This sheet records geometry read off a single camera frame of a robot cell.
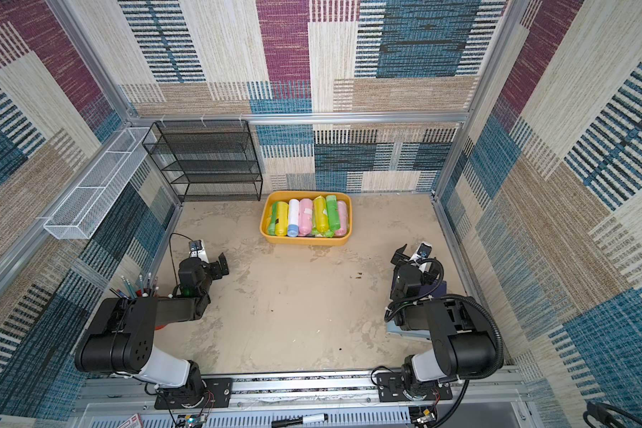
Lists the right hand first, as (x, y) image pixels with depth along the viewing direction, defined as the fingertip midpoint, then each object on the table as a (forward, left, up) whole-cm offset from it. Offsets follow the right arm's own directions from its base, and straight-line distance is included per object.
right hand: (421, 254), depth 89 cm
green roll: (+18, +29, +2) cm, 34 cm away
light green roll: (+13, +30, -5) cm, 33 cm away
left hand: (+3, +72, -3) cm, 72 cm away
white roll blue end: (+17, +43, +2) cm, 46 cm away
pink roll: (+22, +24, -2) cm, 33 cm away
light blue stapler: (-20, +11, -9) cm, 25 cm away
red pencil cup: (-12, +85, +2) cm, 86 cm away
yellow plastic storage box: (+12, +34, -7) cm, 37 cm away
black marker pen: (-43, +39, -10) cm, 59 cm away
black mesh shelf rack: (+41, +78, +10) cm, 89 cm away
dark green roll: (+14, +51, -2) cm, 53 cm away
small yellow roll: (+17, +47, +1) cm, 50 cm away
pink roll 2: (+16, +39, +1) cm, 42 cm away
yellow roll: (+17, +33, +2) cm, 37 cm away
